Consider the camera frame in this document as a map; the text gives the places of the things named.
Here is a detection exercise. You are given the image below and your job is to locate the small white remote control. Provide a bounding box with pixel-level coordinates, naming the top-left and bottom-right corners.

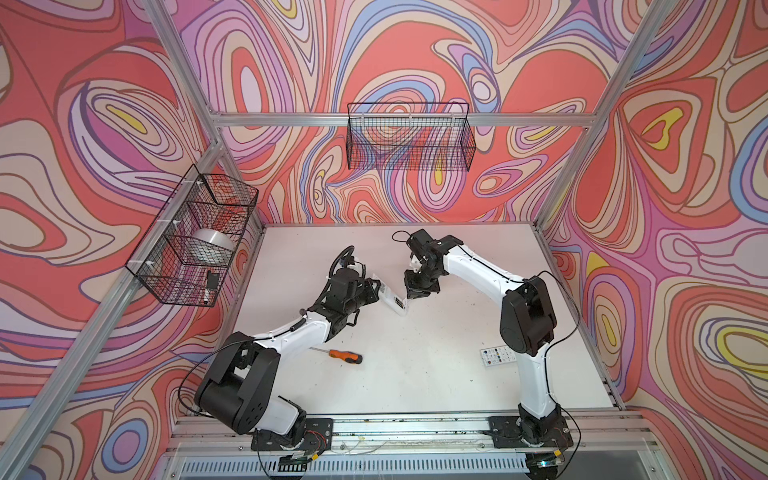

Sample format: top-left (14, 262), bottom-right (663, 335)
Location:
top-left (479, 345), bottom-right (517, 367)

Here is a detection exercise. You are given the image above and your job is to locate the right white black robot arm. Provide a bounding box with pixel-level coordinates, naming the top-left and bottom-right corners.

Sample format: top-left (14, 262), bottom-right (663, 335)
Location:
top-left (404, 229), bottom-right (562, 444)

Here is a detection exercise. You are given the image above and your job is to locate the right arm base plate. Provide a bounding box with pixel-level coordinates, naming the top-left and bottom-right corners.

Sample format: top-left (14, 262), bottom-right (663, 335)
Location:
top-left (482, 411), bottom-right (574, 450)

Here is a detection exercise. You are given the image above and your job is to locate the small black item in basket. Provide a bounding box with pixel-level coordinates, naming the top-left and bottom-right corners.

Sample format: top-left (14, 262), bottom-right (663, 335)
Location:
top-left (205, 270), bottom-right (220, 292)

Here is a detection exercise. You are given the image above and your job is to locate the back black wire basket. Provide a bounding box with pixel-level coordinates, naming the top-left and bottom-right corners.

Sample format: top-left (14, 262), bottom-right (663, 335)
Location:
top-left (346, 100), bottom-right (476, 172)

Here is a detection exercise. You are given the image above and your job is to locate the white bowl in basket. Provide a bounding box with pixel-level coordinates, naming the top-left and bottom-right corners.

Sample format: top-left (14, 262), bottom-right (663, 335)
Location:
top-left (192, 228), bottom-right (235, 251)

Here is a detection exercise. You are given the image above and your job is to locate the black wire basket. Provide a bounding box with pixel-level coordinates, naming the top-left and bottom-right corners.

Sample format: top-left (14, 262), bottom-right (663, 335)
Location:
top-left (125, 165), bottom-right (259, 307)
top-left (346, 100), bottom-right (476, 172)

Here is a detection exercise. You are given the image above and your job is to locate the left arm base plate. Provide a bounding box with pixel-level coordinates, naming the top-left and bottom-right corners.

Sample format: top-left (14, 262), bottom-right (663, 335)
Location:
top-left (251, 417), bottom-right (334, 453)

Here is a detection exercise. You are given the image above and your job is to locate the long white remote control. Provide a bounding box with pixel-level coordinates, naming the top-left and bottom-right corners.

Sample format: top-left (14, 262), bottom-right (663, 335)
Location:
top-left (378, 283), bottom-right (408, 317)

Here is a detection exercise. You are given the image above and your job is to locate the left black wire basket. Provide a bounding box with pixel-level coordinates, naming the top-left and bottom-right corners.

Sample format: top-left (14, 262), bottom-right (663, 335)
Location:
top-left (125, 165), bottom-right (259, 307)

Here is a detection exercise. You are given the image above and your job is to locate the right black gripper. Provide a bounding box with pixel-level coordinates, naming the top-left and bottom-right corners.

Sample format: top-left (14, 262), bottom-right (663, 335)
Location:
top-left (403, 263), bottom-right (442, 299)

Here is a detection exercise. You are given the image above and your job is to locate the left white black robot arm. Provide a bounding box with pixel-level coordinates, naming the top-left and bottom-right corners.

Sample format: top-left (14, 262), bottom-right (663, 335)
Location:
top-left (194, 267), bottom-right (383, 437)

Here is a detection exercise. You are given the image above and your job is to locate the orange handle screwdriver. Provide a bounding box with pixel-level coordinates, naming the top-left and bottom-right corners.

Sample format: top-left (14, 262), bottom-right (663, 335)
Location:
top-left (311, 347), bottom-right (363, 365)

